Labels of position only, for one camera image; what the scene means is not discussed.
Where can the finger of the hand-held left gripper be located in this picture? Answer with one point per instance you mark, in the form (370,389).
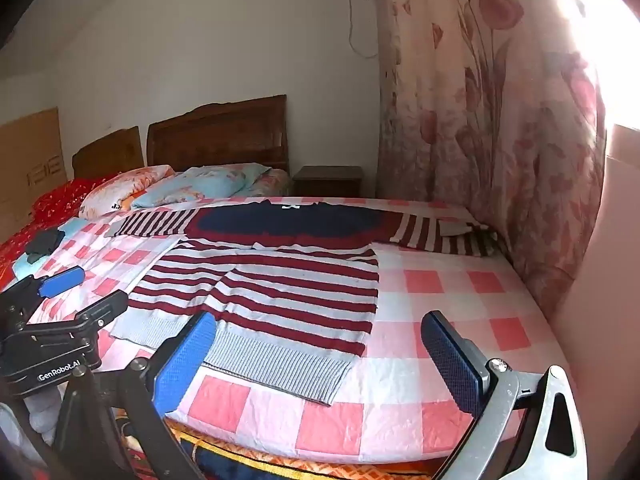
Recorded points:
(102,310)
(62,280)

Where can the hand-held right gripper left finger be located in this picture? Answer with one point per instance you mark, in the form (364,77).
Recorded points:
(182,365)

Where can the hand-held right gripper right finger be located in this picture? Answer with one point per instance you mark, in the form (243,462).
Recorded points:
(452,360)

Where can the red white striped sweater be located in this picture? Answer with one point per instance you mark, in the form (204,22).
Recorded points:
(300,285)

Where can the person's left hand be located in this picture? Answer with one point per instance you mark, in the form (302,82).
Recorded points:
(42,412)

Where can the dark cloth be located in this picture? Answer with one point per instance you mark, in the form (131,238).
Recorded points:
(45,245)

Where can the pink checked bed sheet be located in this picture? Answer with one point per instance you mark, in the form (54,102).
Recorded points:
(450,310)

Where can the light blue cloth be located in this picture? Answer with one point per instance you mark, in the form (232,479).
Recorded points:
(75,227)

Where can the red patterned blanket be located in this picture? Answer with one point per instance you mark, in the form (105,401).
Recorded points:
(50,200)

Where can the pink floral pillow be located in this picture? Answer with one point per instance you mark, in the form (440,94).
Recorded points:
(115,192)

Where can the brown cardboard sheet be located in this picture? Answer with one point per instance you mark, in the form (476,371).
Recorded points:
(30,160)

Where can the small wooden headboard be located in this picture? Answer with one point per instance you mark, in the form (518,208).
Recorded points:
(107,155)

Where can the light blue floral pillow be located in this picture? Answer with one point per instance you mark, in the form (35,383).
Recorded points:
(200,185)

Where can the large wooden headboard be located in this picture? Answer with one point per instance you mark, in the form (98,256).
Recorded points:
(220,135)

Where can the dark wooden nightstand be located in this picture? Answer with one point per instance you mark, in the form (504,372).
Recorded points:
(327,180)

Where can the pink floral curtain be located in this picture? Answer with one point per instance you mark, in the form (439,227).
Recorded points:
(475,135)

